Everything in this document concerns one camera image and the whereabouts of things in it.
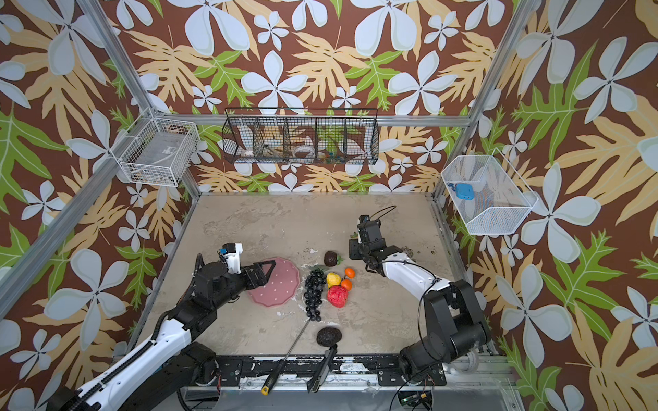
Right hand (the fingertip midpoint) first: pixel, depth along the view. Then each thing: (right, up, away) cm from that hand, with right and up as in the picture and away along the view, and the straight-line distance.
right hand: (355, 243), depth 92 cm
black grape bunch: (-15, -17, -7) cm, 24 cm away
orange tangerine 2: (-3, -15, -3) cm, 15 cm away
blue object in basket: (+37, +18, -6) cm, 41 cm away
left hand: (-29, -5, -14) cm, 32 cm away
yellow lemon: (-8, -13, -4) cm, 15 cm away
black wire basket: (-21, +41, +5) cm, 46 cm away
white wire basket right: (+43, +15, -15) cm, 48 cm away
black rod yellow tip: (-26, -36, -20) cm, 49 cm away
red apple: (-7, -17, -8) cm, 20 cm away
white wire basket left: (-68, +32, -6) cm, 76 cm away
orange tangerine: (-2, -11, 0) cm, 11 cm away
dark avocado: (-10, -27, -16) cm, 33 cm away
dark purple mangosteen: (-9, -6, +1) cm, 11 cm away
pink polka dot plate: (-27, -15, -1) cm, 31 cm away
